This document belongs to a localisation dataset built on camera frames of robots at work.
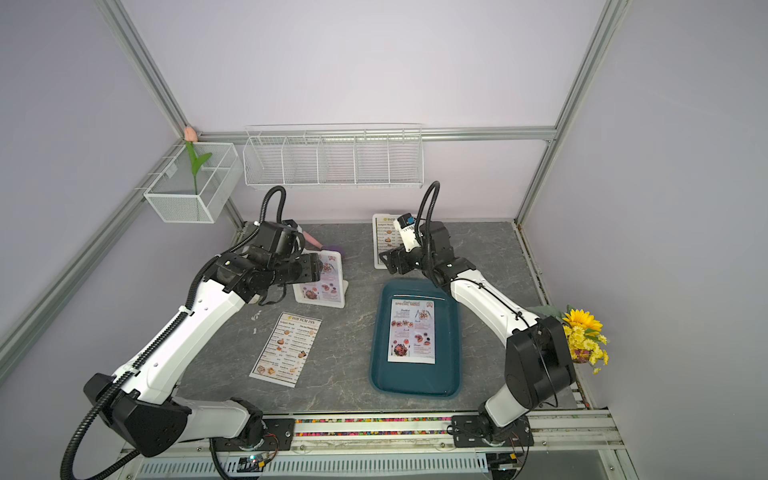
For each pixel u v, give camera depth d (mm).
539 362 434
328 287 915
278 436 732
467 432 735
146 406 394
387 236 988
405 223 723
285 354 869
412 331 912
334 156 983
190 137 893
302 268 669
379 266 1053
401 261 739
